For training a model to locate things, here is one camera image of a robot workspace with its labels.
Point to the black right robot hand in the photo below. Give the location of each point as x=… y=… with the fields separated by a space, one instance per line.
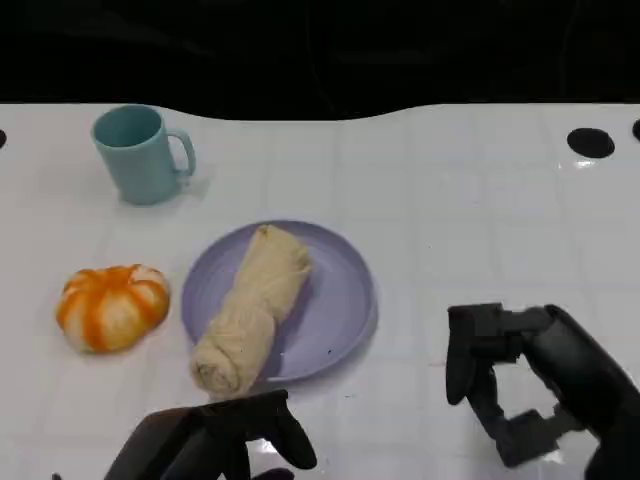
x=585 y=380

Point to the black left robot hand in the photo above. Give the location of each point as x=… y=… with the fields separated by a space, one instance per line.
x=190 y=440

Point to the beige towel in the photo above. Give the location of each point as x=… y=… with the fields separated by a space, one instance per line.
x=255 y=310

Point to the orange and white bread roll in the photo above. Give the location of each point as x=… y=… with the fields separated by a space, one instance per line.
x=112 y=309

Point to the lilac plate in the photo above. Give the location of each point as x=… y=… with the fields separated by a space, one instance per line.
x=335 y=310

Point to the pale green mug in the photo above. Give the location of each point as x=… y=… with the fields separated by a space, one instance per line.
x=140 y=165

